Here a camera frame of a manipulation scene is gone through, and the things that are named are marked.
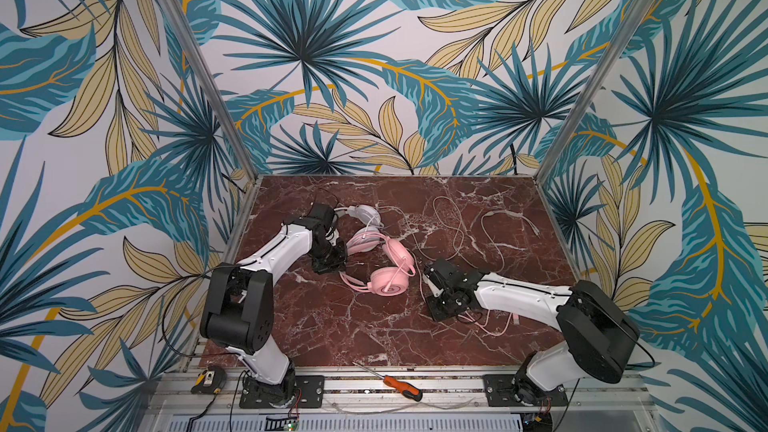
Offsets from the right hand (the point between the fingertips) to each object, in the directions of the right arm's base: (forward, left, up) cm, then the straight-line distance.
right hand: (430, 312), depth 88 cm
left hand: (+11, +24, +10) cm, 29 cm away
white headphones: (+29, +18, +11) cm, 36 cm away
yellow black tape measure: (-15, +57, +6) cm, 59 cm away
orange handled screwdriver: (-20, +8, +4) cm, 22 cm away
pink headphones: (+1, +12, +20) cm, 23 cm away
